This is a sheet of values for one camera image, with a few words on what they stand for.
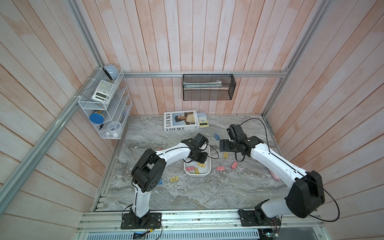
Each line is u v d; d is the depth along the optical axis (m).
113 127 0.95
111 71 0.82
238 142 0.63
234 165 0.93
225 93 1.07
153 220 0.72
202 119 1.16
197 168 0.91
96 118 0.76
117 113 0.82
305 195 0.41
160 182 0.86
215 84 0.88
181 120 1.14
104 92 0.76
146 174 0.50
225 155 0.96
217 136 1.06
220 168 0.91
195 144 0.73
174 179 0.85
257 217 0.66
